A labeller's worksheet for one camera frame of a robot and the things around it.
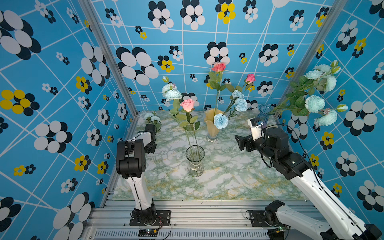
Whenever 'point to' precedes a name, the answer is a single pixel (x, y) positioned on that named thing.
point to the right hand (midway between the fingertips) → (247, 131)
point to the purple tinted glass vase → (264, 110)
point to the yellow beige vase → (213, 131)
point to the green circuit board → (147, 232)
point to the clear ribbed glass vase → (195, 154)
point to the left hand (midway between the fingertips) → (146, 149)
